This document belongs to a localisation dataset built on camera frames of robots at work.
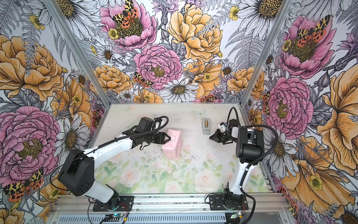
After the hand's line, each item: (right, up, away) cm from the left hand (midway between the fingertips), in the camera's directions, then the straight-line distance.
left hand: (166, 141), depth 86 cm
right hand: (+29, -1, +12) cm, 32 cm away
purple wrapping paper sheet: (+4, -3, -4) cm, 7 cm away
